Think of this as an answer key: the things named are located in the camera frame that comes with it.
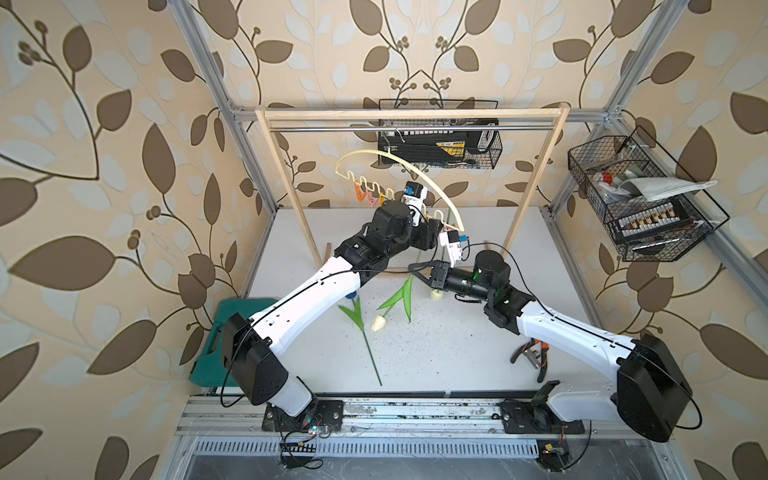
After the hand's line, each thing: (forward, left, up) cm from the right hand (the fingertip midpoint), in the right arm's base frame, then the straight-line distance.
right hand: (408, 268), depth 72 cm
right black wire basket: (+28, -56, +7) cm, 63 cm away
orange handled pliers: (-13, -36, -25) cm, 46 cm away
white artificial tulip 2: (+1, -9, -15) cm, 18 cm away
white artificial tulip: (-5, +1, -3) cm, 6 cm away
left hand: (+8, -7, +8) cm, 14 cm away
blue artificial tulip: (-1, +15, -26) cm, 30 cm away
